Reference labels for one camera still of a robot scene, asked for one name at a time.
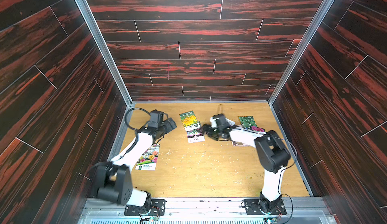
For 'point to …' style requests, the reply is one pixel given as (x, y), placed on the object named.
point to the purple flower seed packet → (231, 122)
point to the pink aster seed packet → (195, 135)
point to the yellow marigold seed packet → (189, 120)
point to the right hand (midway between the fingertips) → (204, 131)
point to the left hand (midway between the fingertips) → (171, 125)
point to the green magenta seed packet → (253, 127)
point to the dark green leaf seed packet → (247, 122)
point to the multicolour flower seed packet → (148, 160)
